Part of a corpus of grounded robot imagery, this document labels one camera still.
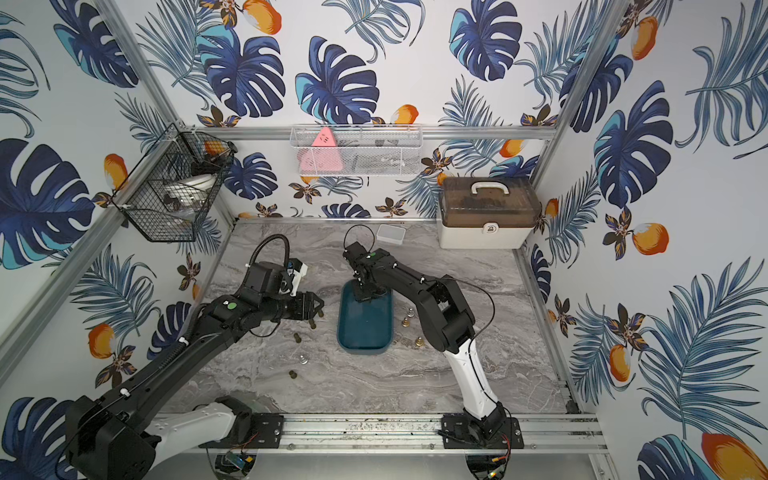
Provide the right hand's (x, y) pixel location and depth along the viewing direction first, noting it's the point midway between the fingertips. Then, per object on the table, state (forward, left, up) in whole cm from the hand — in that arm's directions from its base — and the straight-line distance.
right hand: (367, 294), depth 98 cm
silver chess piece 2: (-6, -14, -1) cm, 15 cm away
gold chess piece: (-9, -12, -1) cm, 15 cm away
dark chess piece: (-11, +16, -1) cm, 19 cm away
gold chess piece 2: (-15, -16, -2) cm, 22 cm away
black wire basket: (+11, +51, +33) cm, 62 cm away
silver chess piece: (-21, +17, -2) cm, 27 cm away
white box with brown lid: (+28, -42, +10) cm, 52 cm away
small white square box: (+29, -7, -1) cm, 30 cm away
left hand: (-12, +12, +16) cm, 23 cm away
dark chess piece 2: (-15, +20, -2) cm, 25 cm away
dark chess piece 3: (-25, +19, -1) cm, 32 cm away
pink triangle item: (+28, +13, +33) cm, 45 cm away
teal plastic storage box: (-10, 0, -4) cm, 11 cm away
